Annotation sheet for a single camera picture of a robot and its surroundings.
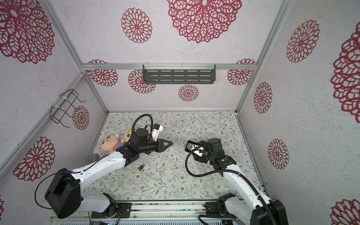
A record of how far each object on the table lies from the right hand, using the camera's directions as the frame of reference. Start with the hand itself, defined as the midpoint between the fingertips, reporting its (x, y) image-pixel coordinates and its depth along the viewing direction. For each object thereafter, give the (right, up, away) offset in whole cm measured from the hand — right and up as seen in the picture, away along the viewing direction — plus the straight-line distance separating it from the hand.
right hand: (198, 145), depth 83 cm
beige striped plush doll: (-56, 0, +9) cm, 57 cm away
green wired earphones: (-35, -15, +5) cm, 39 cm away
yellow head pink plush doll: (-47, +5, +14) cm, 49 cm away
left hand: (-15, +1, -6) cm, 16 cm away
